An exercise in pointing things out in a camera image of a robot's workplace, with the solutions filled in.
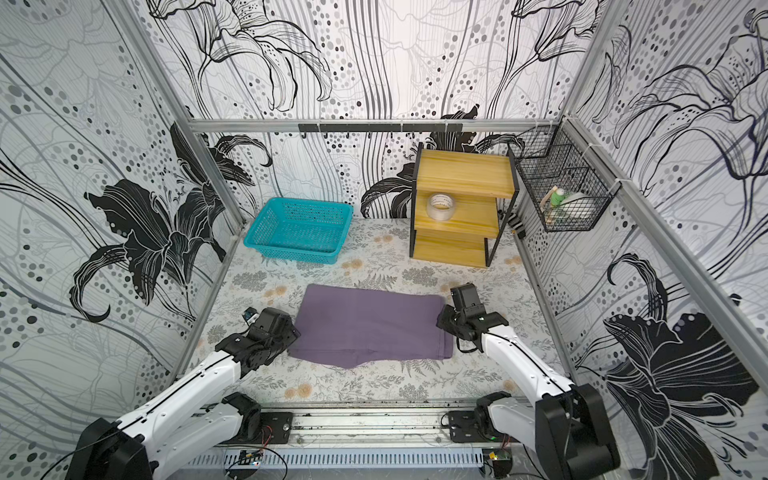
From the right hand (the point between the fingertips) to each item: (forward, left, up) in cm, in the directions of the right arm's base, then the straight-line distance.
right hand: (445, 314), depth 88 cm
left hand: (-7, +45, -1) cm, 46 cm away
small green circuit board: (-35, +52, -6) cm, 63 cm away
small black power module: (-35, -11, -6) cm, 37 cm away
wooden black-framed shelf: (+35, -8, +12) cm, 37 cm away
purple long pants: (-2, +30, -4) cm, 30 cm away
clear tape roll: (+34, 0, +12) cm, 36 cm away
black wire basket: (+32, -37, +24) cm, 54 cm away
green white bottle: (+21, -29, +27) cm, 45 cm away
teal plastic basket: (+39, +50, -4) cm, 64 cm away
